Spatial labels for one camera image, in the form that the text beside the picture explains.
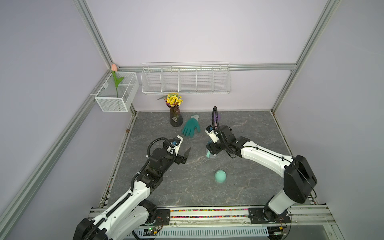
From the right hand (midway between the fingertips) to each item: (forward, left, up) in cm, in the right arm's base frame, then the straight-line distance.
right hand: (212, 141), depth 87 cm
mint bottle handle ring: (-7, +3, -2) cm, 8 cm away
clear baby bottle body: (-4, -1, -12) cm, 13 cm away
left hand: (-6, +17, +8) cm, 19 cm away
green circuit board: (-42, +32, -15) cm, 55 cm away
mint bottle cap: (-17, -4, -10) cm, 20 cm away
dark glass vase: (+23, +24, -4) cm, 34 cm away
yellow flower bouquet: (+25, +24, +11) cm, 36 cm away
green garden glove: (+22, +14, -12) cm, 29 cm away
